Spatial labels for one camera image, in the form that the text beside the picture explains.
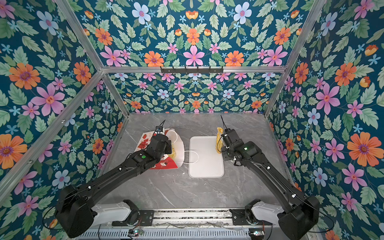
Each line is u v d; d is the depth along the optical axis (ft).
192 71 3.03
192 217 2.46
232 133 1.89
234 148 1.81
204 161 2.99
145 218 2.42
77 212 1.29
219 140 2.96
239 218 2.39
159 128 2.30
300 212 1.22
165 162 2.62
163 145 2.05
